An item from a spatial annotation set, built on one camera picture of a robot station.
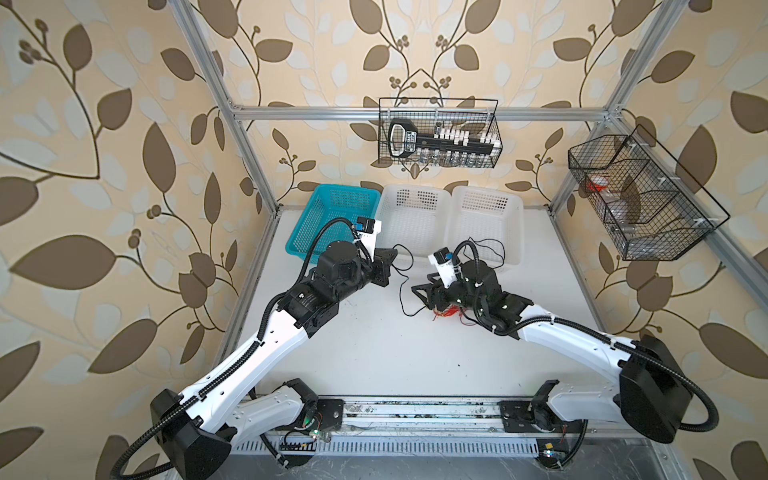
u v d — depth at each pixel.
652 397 0.41
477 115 0.91
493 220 1.16
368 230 0.59
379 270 0.60
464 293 0.66
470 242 0.59
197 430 0.38
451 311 0.90
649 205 0.74
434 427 0.74
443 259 0.68
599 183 0.81
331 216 1.19
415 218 1.19
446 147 0.83
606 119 0.91
